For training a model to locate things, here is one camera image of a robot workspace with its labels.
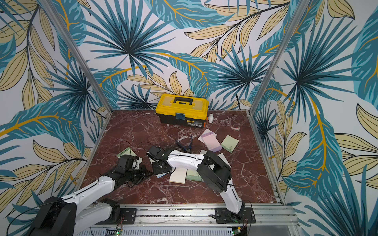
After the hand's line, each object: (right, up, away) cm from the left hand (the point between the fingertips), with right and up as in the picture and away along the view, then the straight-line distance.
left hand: (153, 175), depth 84 cm
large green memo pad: (+23, 0, +2) cm, 23 cm away
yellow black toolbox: (+16, +39, +11) cm, 43 cm away
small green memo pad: (-18, +11, +10) cm, 24 cm away
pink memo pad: (+36, +17, +17) cm, 43 cm away
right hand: (+2, +2, +3) cm, 4 cm away
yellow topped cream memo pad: (+14, -1, +1) cm, 15 cm away
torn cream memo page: (+29, +11, +13) cm, 34 cm away
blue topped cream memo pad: (+3, -1, +2) cm, 4 cm away
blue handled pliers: (+19, +13, +13) cm, 27 cm away
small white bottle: (+37, +34, +26) cm, 56 cm away
